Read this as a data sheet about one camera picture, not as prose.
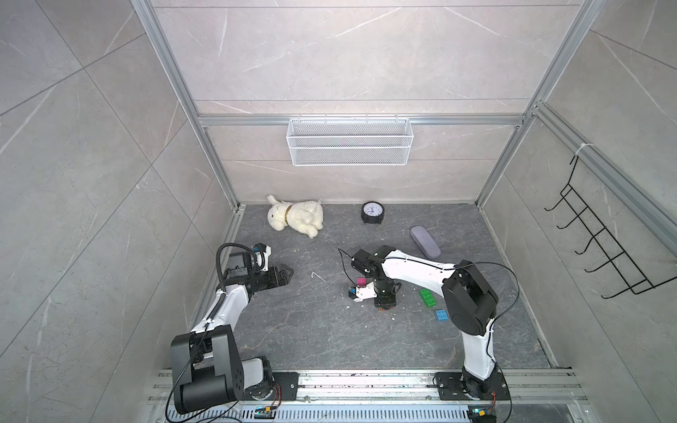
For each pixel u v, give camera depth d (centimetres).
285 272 80
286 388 73
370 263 67
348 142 101
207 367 45
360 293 82
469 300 49
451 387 73
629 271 61
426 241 104
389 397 73
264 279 76
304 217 101
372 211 114
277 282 78
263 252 76
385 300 78
